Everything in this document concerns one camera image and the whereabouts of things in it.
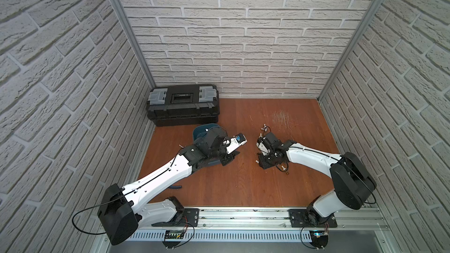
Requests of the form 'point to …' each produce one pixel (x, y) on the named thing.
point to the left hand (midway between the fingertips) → (238, 146)
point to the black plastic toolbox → (183, 104)
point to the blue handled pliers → (175, 187)
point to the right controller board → (319, 238)
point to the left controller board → (173, 235)
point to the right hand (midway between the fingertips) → (264, 162)
